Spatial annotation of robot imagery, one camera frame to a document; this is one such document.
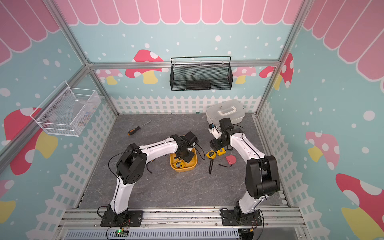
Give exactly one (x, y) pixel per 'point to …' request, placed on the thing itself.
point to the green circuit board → (120, 233)
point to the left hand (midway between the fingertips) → (186, 158)
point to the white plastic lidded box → (230, 108)
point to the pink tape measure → (231, 160)
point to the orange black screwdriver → (133, 131)
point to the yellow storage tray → (189, 166)
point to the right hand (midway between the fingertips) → (217, 142)
